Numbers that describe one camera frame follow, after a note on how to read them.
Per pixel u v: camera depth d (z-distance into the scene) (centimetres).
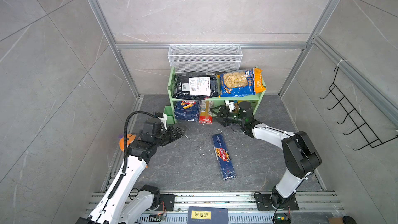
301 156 48
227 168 80
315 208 75
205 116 88
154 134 56
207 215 69
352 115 68
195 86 78
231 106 83
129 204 53
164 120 69
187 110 88
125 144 50
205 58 101
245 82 81
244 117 71
